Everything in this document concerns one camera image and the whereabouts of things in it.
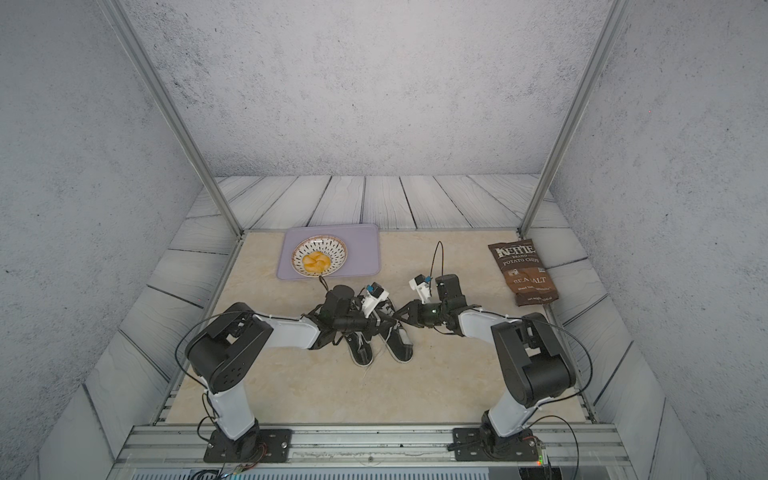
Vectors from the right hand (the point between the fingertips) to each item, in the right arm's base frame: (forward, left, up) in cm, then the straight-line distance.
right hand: (398, 316), depth 87 cm
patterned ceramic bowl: (+34, +25, -7) cm, 43 cm away
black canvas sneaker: (-7, +11, -6) cm, 14 cm away
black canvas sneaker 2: (-4, +1, -4) cm, 5 cm away
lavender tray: (+36, +14, -9) cm, 40 cm away
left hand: (-2, 0, -1) cm, 2 cm away
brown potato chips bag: (+25, -44, -8) cm, 51 cm away
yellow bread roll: (+24, +29, -5) cm, 38 cm away
